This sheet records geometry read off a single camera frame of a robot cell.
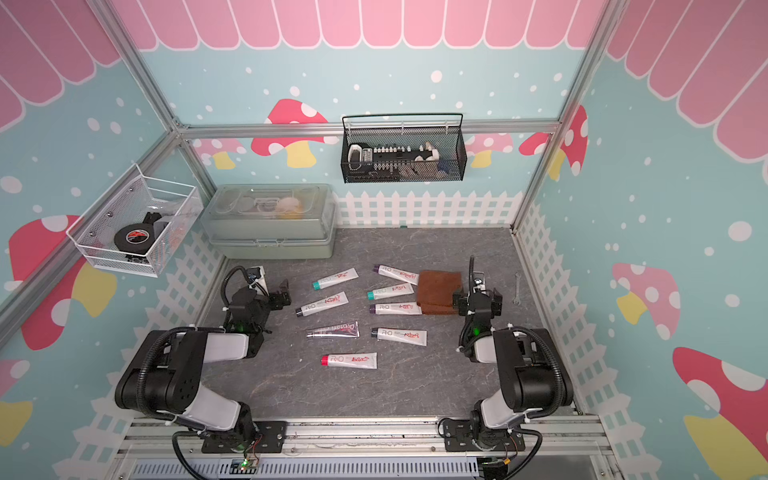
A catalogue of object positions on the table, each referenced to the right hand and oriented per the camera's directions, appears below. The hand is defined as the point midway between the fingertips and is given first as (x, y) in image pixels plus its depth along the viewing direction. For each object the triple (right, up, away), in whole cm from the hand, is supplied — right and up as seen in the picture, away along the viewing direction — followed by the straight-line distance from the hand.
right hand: (478, 287), depth 93 cm
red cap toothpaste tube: (-35, -20, -8) cm, 41 cm away
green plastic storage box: (-69, +22, +11) cm, 74 cm away
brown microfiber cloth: (-13, -2, +6) cm, 14 cm away
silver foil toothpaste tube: (-41, -13, -2) cm, 43 cm away
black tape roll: (-88, +14, -23) cm, 92 cm away
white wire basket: (-85, +23, -16) cm, 89 cm away
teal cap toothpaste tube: (-47, +2, +10) cm, 48 cm away
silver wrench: (+14, -5, +6) cm, 16 cm away
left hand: (-65, +1, 0) cm, 65 cm away
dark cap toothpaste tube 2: (-23, -14, -4) cm, 28 cm away
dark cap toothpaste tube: (-47, -5, +4) cm, 48 cm away
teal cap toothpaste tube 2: (-27, -2, +6) cm, 28 cm away
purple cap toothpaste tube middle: (-21, -7, +3) cm, 22 cm away
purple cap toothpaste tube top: (-25, +4, +12) cm, 28 cm away
